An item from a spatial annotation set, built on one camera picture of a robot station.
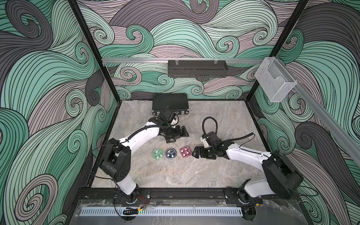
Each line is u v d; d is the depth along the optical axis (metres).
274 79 0.78
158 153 0.89
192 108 1.14
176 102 1.15
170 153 0.88
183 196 0.75
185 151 0.89
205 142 0.73
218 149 0.65
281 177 0.42
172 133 0.73
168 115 0.69
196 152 0.78
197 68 0.95
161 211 0.70
